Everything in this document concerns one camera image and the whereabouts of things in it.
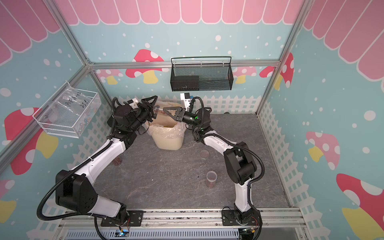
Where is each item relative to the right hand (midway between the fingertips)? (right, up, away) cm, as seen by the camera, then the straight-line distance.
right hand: (163, 111), depth 69 cm
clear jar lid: (+21, -24, +28) cm, 42 cm away
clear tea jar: (-4, +1, +6) cm, 7 cm away
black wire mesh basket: (+12, +28, +29) cm, 42 cm away
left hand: (-3, +6, +5) cm, 8 cm away
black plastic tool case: (-48, -2, +40) cm, 62 cm away
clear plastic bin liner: (+5, -9, +8) cm, 14 cm away
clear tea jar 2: (+23, -33, +7) cm, 41 cm away
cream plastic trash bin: (-8, -18, +28) cm, 34 cm away
